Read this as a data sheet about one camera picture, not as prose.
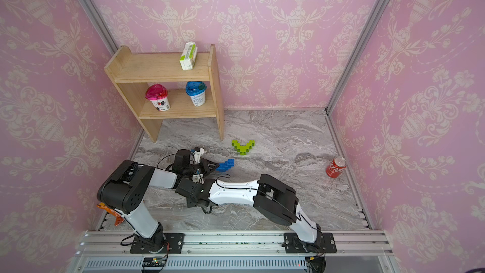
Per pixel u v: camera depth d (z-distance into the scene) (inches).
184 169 30.6
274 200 20.3
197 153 35.2
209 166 34.1
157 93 32.8
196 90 34.3
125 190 19.4
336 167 33.5
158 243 26.1
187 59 29.3
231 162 35.2
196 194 24.6
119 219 30.6
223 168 35.9
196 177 30.1
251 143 40.3
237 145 40.0
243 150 39.2
